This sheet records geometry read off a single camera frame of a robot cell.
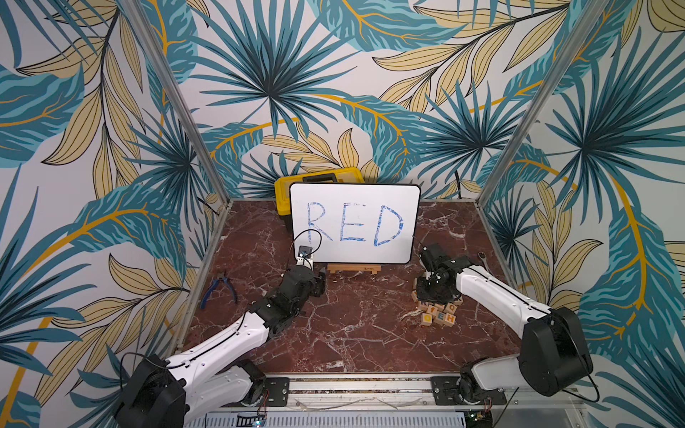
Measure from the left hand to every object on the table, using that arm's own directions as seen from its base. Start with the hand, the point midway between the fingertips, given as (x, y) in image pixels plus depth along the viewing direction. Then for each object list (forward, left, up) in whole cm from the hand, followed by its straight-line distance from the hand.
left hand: (314, 271), depth 82 cm
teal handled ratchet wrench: (+15, -62, -12) cm, 64 cm away
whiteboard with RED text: (+16, -13, +5) cm, 21 cm away
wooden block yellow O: (-10, -36, -12) cm, 39 cm away
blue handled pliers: (+4, +35, -13) cm, 37 cm away
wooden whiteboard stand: (+7, -9, -10) cm, 15 cm away
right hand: (-4, -35, -8) cm, 37 cm away
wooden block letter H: (-10, -43, -11) cm, 46 cm away
